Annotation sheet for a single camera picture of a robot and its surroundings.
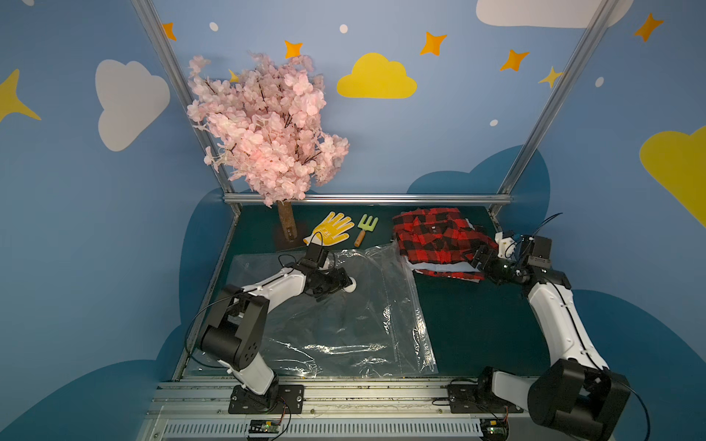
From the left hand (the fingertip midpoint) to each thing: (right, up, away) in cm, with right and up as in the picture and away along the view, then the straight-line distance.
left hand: (344, 283), depth 92 cm
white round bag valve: (+2, -2, +3) cm, 4 cm away
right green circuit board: (+41, -36, -19) cm, 58 cm away
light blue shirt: (+39, +6, 0) cm, 40 cm away
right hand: (+40, +10, -10) cm, 43 cm away
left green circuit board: (-21, -35, -20) cm, 45 cm away
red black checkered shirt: (+34, +16, +3) cm, 38 cm away
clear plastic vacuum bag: (+9, -13, -6) cm, 17 cm away
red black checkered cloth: (+38, +2, +4) cm, 39 cm away
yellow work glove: (-7, +19, +23) cm, 30 cm away
